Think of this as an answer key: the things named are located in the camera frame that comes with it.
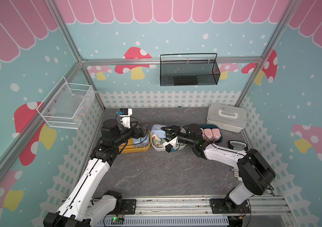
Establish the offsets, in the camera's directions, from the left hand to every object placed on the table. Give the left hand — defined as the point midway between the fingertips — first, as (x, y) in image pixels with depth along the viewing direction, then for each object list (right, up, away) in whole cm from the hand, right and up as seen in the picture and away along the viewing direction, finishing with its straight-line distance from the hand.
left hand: (145, 125), depth 71 cm
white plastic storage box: (+15, -8, -3) cm, 17 cm away
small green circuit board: (-15, -49, +1) cm, 52 cm away
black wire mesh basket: (+20, +38, +25) cm, 50 cm away
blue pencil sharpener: (+5, -2, +6) cm, 8 cm away
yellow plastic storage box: (-13, -14, +16) cm, 25 cm away
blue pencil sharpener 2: (-6, -11, +21) cm, 24 cm away
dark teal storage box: (+42, -1, +28) cm, 51 cm away
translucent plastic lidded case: (+54, +5, +27) cm, 61 cm away
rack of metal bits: (+60, -15, +26) cm, 67 cm away
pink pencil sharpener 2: (+45, -7, +23) cm, 51 cm away
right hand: (+10, -2, +8) cm, 13 cm away
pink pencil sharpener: (+39, -6, +24) cm, 47 cm away
